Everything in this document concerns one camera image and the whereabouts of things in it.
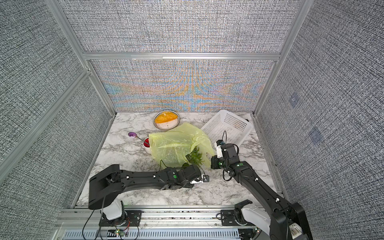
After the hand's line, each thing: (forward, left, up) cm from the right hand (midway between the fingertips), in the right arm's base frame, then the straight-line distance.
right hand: (211, 155), depth 84 cm
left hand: (-8, +10, -5) cm, 13 cm away
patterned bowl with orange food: (+33, +30, -7) cm, 45 cm away
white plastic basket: (+29, -14, -11) cm, 35 cm away
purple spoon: (+14, +47, 0) cm, 49 cm away
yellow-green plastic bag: (+4, +24, +1) cm, 24 cm away
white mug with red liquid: (+9, +39, -4) cm, 40 cm away
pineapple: (+1, +10, -4) cm, 10 cm away
